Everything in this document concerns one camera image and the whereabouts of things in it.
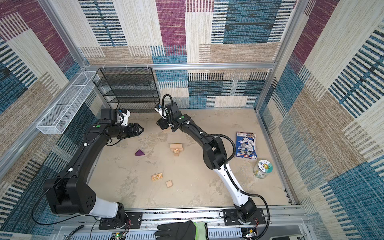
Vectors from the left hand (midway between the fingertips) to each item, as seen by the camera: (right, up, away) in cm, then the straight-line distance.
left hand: (138, 128), depth 82 cm
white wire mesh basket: (-34, +4, -11) cm, 36 cm away
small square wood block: (+17, -31, +1) cm, 35 cm away
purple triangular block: (-5, -16, +14) cm, 22 cm away
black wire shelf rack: (-13, +27, +26) cm, 40 cm away
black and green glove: (+26, -47, -12) cm, 55 cm away
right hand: (+10, +5, +15) cm, 19 cm away
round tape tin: (+67, -22, -1) cm, 70 cm away
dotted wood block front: (+9, -28, +4) cm, 30 cm away
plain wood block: (+19, -11, +12) cm, 25 cm away
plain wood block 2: (+19, -17, +13) cm, 29 cm away
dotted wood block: (+20, -14, +12) cm, 27 cm away
